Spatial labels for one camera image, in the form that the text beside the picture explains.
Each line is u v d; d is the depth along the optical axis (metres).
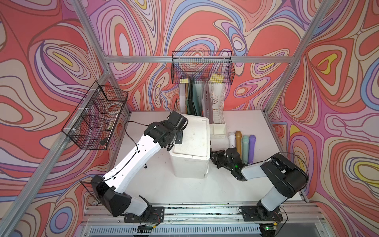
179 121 0.55
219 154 0.80
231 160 0.72
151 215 0.72
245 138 1.00
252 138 0.99
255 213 0.69
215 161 0.83
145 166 0.90
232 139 0.99
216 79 0.91
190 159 0.68
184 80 0.82
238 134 1.02
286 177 0.47
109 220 0.73
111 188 0.39
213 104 1.19
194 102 0.87
